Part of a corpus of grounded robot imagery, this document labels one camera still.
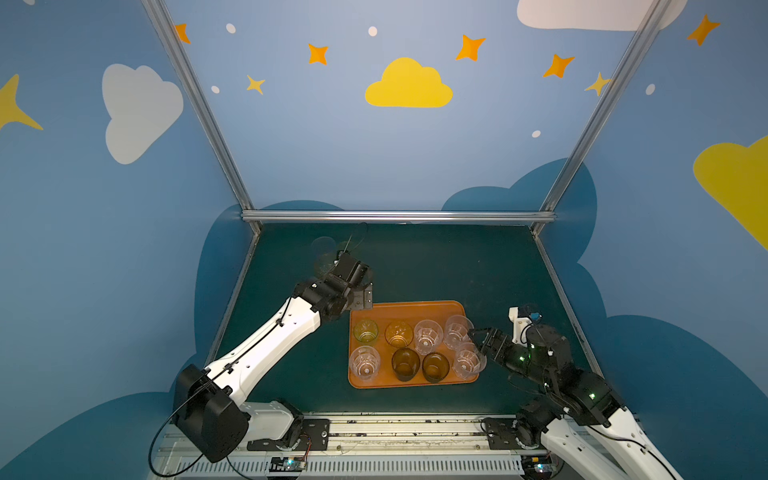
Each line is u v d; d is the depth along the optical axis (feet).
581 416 1.59
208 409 1.25
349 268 1.92
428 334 2.97
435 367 2.78
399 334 2.98
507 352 2.05
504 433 2.44
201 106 2.76
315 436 2.44
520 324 2.17
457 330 2.79
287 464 2.32
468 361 2.83
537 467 2.34
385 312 3.17
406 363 2.71
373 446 2.40
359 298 2.34
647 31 2.36
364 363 2.82
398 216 3.87
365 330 2.95
